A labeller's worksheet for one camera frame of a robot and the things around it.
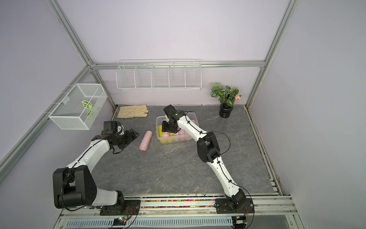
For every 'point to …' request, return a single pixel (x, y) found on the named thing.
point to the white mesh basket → (75, 111)
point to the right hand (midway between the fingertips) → (164, 129)
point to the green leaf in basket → (86, 104)
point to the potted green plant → (227, 97)
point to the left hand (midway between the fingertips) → (135, 138)
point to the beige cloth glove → (133, 111)
